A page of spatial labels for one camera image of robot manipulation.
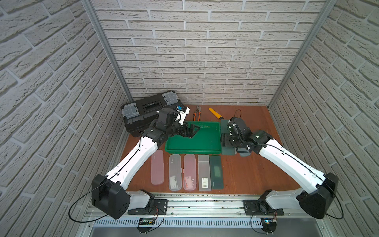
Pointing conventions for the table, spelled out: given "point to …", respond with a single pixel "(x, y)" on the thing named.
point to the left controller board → (145, 221)
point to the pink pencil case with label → (189, 172)
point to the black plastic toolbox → (138, 115)
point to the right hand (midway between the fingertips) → (226, 139)
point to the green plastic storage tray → (207, 140)
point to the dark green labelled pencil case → (216, 172)
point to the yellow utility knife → (216, 114)
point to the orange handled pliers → (199, 109)
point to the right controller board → (269, 225)
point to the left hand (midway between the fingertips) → (195, 124)
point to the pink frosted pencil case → (157, 167)
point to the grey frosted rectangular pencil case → (204, 173)
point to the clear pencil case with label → (174, 172)
